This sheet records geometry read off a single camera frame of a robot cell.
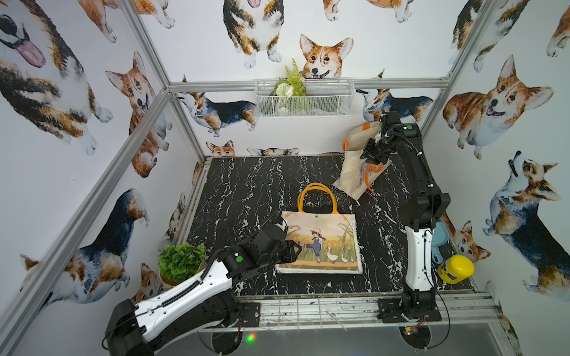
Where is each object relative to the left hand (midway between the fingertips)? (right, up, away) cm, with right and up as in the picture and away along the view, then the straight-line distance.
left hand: (302, 247), depth 74 cm
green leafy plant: (-39, -3, -5) cm, 39 cm away
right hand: (+23, +33, +16) cm, 43 cm away
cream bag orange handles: (+25, +24, +26) cm, 44 cm away
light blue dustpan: (+58, -1, +19) cm, 61 cm away
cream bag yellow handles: (+11, -2, +16) cm, 19 cm away
